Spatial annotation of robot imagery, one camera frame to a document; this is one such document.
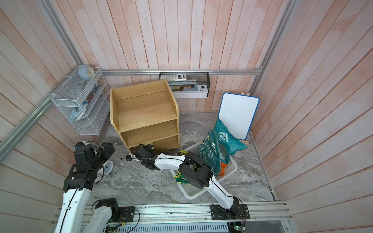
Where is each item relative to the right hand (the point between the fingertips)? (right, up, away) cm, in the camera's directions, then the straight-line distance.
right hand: (145, 148), depth 94 cm
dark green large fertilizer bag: (+37, +2, -25) cm, 45 cm away
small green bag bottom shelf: (+24, -1, -12) cm, 27 cm away
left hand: (-15, +2, -18) cm, 24 cm away
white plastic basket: (+49, -7, -15) cm, 52 cm away
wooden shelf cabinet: (+5, +22, -17) cm, 28 cm away
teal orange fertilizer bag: (+48, +5, -22) cm, 53 cm away
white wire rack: (-31, +28, -13) cm, 43 cm away
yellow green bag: (+23, -13, -19) cm, 32 cm away
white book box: (+29, +39, +2) cm, 48 cm away
